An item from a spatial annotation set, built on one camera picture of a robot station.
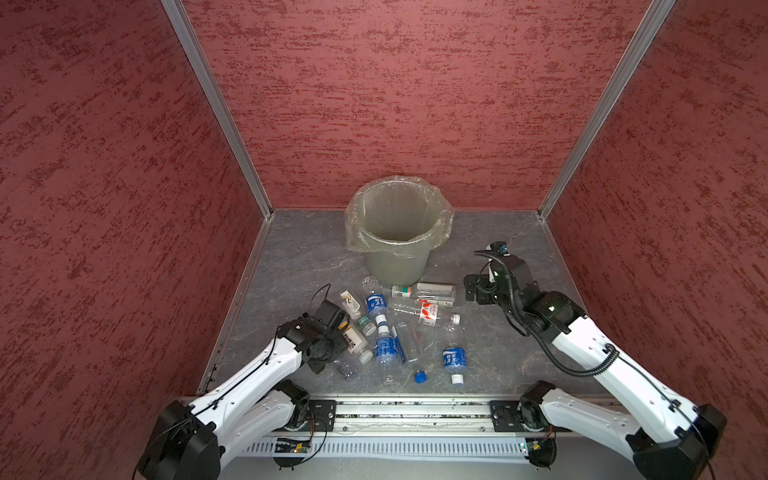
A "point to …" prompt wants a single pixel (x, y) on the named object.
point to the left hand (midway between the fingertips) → (338, 357)
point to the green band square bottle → (426, 290)
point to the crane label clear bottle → (350, 304)
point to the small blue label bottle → (455, 359)
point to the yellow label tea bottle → (355, 344)
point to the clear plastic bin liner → (352, 225)
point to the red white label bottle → (427, 312)
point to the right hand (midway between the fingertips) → (479, 285)
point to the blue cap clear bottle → (411, 345)
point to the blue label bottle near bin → (376, 304)
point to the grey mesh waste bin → (398, 223)
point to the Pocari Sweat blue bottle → (388, 365)
